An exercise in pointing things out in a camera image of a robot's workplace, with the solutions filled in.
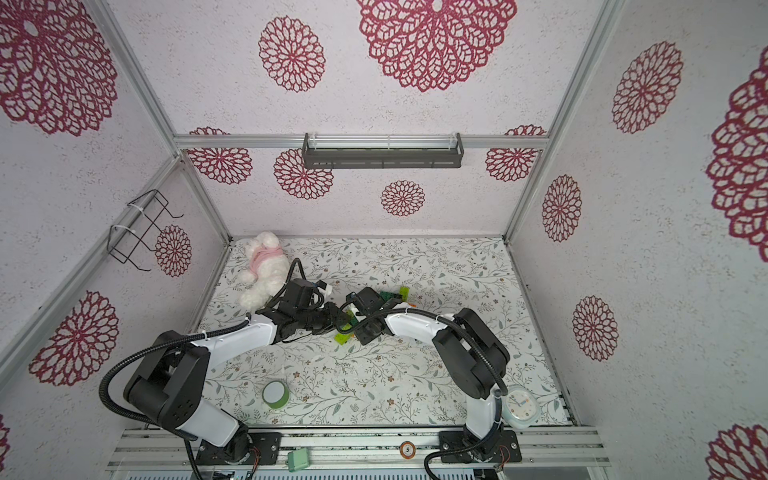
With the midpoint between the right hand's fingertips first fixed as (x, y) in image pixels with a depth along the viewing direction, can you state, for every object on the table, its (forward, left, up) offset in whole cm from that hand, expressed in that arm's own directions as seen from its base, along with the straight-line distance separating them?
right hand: (360, 328), depth 92 cm
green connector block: (-35, +12, 0) cm, 37 cm away
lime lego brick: (+14, -14, 0) cm, 20 cm away
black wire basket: (+14, +57, +31) cm, 66 cm away
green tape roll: (-21, +20, +2) cm, 29 cm away
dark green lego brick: (+14, -8, -2) cm, 16 cm away
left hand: (-1, +2, +6) cm, 7 cm away
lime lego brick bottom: (-4, +5, +1) cm, 6 cm away
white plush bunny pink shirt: (+19, +35, +5) cm, 40 cm away
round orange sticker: (-32, -14, -3) cm, 35 cm away
